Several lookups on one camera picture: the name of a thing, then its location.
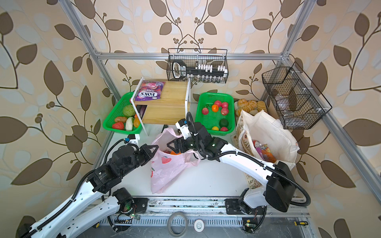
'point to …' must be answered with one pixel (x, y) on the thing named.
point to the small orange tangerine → (215, 108)
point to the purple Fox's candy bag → (150, 90)
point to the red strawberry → (119, 125)
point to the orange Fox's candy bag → (266, 153)
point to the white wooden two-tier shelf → (171, 107)
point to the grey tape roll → (169, 226)
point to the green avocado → (223, 123)
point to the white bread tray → (253, 106)
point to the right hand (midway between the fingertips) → (172, 143)
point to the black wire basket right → (299, 103)
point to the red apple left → (205, 111)
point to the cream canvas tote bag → (264, 137)
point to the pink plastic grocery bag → (166, 164)
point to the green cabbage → (129, 110)
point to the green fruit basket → (225, 103)
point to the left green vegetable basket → (118, 112)
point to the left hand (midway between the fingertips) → (160, 146)
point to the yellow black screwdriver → (304, 223)
